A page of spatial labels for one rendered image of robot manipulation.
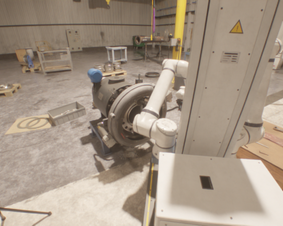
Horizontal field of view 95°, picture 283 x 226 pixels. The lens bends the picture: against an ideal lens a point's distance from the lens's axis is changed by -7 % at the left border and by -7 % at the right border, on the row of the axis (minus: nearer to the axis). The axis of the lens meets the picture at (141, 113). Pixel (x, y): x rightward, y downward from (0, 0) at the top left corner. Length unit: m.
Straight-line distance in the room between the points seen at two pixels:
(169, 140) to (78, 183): 1.19
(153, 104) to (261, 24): 0.78
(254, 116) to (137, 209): 1.26
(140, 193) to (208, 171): 0.98
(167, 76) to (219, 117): 0.60
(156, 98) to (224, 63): 0.60
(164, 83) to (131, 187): 1.13
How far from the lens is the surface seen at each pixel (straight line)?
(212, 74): 0.75
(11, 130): 3.30
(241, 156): 1.76
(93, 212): 1.62
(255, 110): 1.21
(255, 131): 1.25
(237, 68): 0.78
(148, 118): 1.08
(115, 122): 1.38
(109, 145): 1.54
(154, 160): 1.17
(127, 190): 1.67
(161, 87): 1.20
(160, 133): 1.01
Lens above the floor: 1.42
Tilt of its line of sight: 29 degrees down
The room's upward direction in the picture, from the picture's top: straight up
